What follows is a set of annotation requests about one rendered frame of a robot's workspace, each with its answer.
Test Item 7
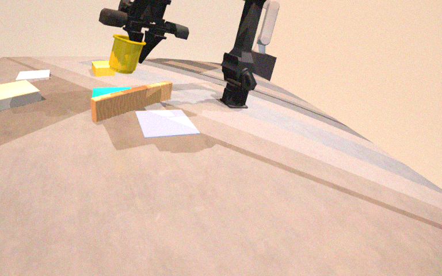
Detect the yellow cup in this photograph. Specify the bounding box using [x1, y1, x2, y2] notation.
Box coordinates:
[109, 34, 146, 74]

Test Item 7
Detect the wooden bar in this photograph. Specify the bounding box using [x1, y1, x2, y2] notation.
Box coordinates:
[91, 81, 173, 122]

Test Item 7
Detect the yellow block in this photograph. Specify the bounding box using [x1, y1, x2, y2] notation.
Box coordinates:
[92, 61, 115, 76]

